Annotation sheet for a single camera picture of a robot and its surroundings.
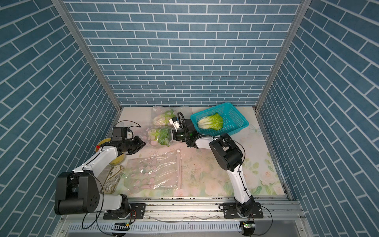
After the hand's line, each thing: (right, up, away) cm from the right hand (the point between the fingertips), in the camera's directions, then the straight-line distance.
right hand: (164, 137), depth 89 cm
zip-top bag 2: (-1, -20, -1) cm, 20 cm away
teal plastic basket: (+48, +11, +23) cm, 54 cm away
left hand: (-9, -3, 0) cm, 10 cm away
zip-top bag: (-5, -4, -2) cm, 7 cm away
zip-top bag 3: (+12, +18, +30) cm, 37 cm away
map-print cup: (-27, -23, -8) cm, 37 cm away
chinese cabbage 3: (-4, +11, +13) cm, 18 cm away
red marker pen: (-48, -8, +10) cm, 50 cm away
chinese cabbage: (+33, +9, +13) cm, 36 cm away
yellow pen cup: (-33, -1, -3) cm, 33 cm away
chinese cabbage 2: (-1, +2, -2) cm, 2 cm away
